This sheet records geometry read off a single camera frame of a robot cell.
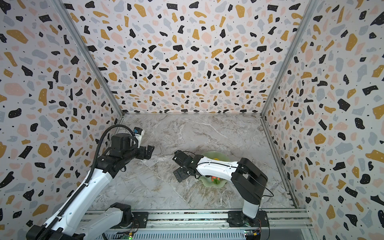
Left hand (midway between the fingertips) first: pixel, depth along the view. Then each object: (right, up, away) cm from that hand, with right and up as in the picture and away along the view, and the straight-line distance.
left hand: (145, 143), depth 77 cm
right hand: (+17, -16, +8) cm, 25 cm away
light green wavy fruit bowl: (+40, -10, +17) cm, 45 cm away
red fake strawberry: (+37, -22, +6) cm, 43 cm away
